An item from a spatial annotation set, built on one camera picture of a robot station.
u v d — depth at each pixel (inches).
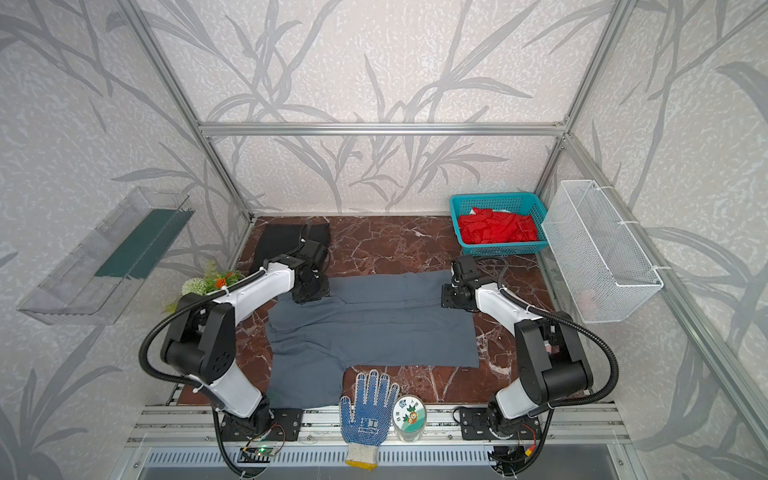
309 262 29.0
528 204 45.8
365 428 28.9
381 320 36.3
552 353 17.7
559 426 29.6
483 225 43.0
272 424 28.6
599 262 24.9
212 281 31.9
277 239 45.5
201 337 18.2
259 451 27.8
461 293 26.4
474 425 28.8
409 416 26.7
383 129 36.9
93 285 25.0
